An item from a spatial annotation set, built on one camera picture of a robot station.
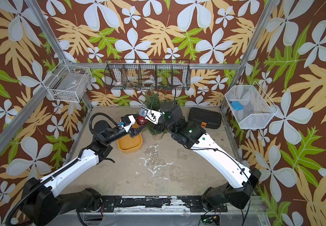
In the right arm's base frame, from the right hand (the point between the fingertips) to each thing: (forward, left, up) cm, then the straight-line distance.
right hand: (153, 109), depth 66 cm
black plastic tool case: (+23, -38, -34) cm, 56 cm away
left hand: (-2, +5, -2) cm, 6 cm away
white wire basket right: (+13, -58, -12) cm, 61 cm away
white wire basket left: (+26, +53, -3) cm, 60 cm away
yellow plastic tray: (+1, +19, -35) cm, 40 cm away
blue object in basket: (+15, -50, -12) cm, 54 cm away
